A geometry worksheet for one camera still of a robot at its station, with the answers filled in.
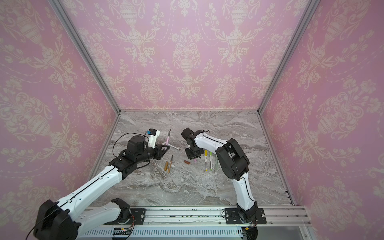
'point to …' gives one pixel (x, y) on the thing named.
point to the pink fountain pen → (168, 138)
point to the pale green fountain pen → (217, 164)
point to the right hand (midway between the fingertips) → (194, 155)
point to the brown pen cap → (187, 162)
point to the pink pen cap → (195, 160)
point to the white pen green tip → (211, 155)
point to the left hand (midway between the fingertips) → (169, 148)
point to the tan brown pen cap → (166, 165)
